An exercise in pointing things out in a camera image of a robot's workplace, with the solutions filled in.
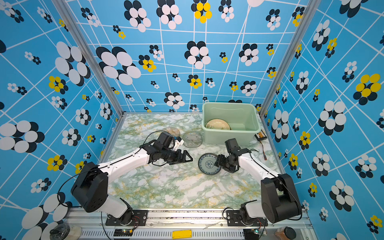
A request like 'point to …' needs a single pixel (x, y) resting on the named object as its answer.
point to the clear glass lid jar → (64, 231)
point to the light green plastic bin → (242, 117)
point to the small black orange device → (260, 136)
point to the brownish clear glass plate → (172, 131)
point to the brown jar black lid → (285, 233)
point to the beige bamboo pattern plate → (217, 124)
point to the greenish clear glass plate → (192, 139)
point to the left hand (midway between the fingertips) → (190, 159)
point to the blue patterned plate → (206, 164)
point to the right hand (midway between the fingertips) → (221, 165)
